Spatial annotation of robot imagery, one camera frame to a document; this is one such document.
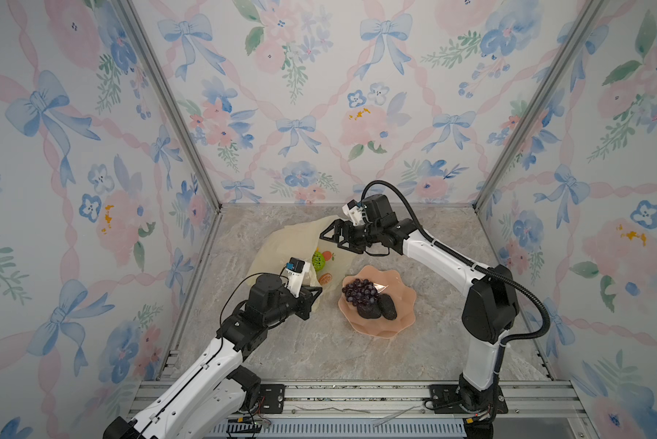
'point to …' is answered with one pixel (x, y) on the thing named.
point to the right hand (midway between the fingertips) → (329, 239)
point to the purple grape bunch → (360, 292)
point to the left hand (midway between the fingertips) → (322, 289)
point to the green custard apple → (318, 261)
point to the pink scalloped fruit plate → (401, 294)
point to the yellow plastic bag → (301, 240)
